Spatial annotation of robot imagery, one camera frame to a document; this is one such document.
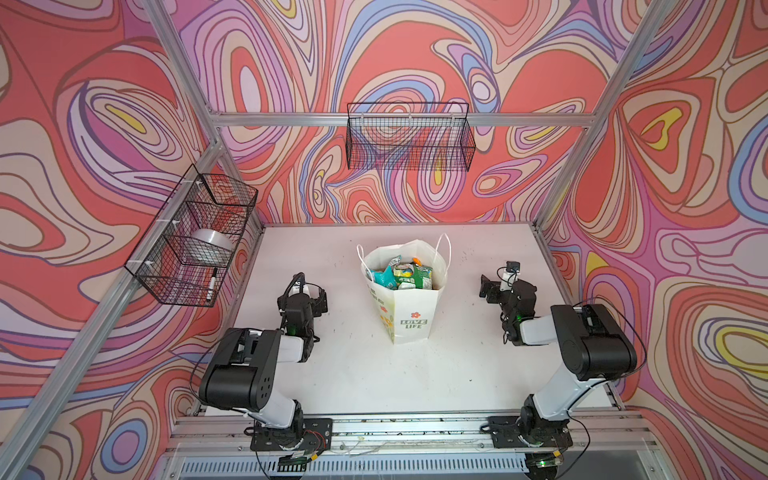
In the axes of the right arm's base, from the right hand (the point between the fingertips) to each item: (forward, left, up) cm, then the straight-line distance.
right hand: (497, 282), depth 97 cm
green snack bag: (-9, +32, +18) cm, 37 cm away
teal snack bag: (-9, +36, +17) cm, 41 cm away
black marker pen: (-13, +79, +22) cm, 83 cm away
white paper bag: (-17, +31, +12) cm, 38 cm away
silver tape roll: (-4, +80, +28) cm, 85 cm away
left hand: (-3, +62, +3) cm, 62 cm away
